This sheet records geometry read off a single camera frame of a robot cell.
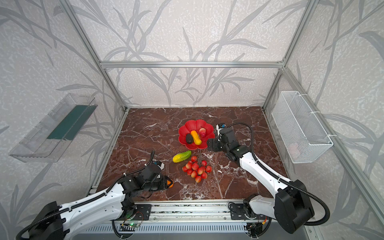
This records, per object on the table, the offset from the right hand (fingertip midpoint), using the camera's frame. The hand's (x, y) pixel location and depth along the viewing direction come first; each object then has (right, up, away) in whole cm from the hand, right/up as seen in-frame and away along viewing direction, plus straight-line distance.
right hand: (214, 136), depth 85 cm
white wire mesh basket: (+35, +5, -22) cm, 42 cm away
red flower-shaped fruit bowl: (-12, +6, +22) cm, 26 cm away
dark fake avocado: (-16, -3, +14) cm, 21 cm away
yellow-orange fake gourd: (-11, -4, +13) cm, 17 cm away
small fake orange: (-25, -24, -8) cm, 35 cm away
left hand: (-23, -23, -4) cm, 33 cm away
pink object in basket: (+39, -5, -11) cm, 40 cm away
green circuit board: (-40, -41, -14) cm, 59 cm away
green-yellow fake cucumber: (-20, -13, +4) cm, 24 cm away
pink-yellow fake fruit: (-7, +1, +15) cm, 16 cm away
